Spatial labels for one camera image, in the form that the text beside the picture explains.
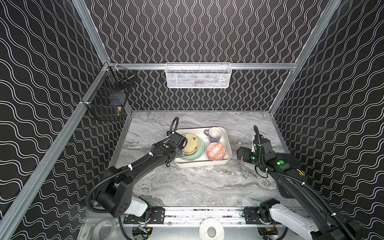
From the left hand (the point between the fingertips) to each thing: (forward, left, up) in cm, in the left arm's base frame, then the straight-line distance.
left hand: (174, 150), depth 87 cm
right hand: (-3, -39, +4) cm, 40 cm away
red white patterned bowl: (+4, -25, -7) cm, 26 cm away
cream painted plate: (+8, -9, -4) cm, 13 cm away
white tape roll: (-36, -21, -12) cm, 43 cm away
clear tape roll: (-39, +30, -10) cm, 50 cm away
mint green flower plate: (+3, -14, -8) cm, 17 cm away
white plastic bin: (-3, -18, -8) cm, 19 cm away
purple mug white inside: (+18, -25, -7) cm, 31 cm away
